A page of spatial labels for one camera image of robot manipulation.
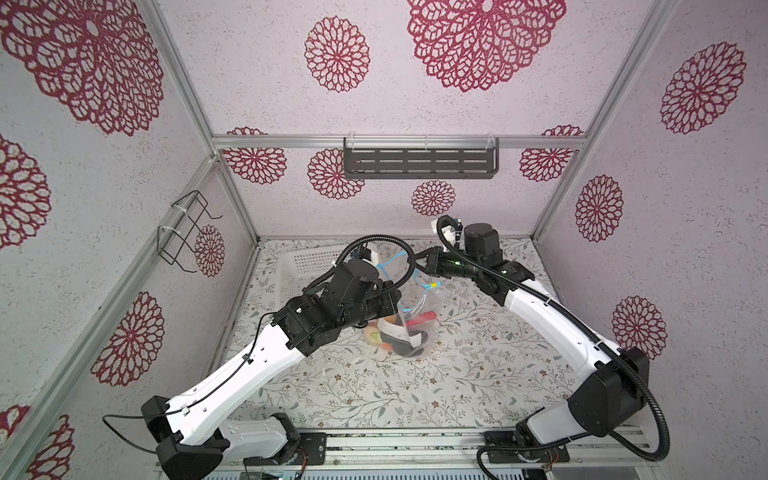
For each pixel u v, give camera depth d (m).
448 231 0.69
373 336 0.83
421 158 1.00
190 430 0.37
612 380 0.41
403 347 0.78
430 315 0.74
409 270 0.49
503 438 0.76
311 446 0.74
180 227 0.76
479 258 0.58
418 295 0.65
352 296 0.48
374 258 0.60
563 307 0.49
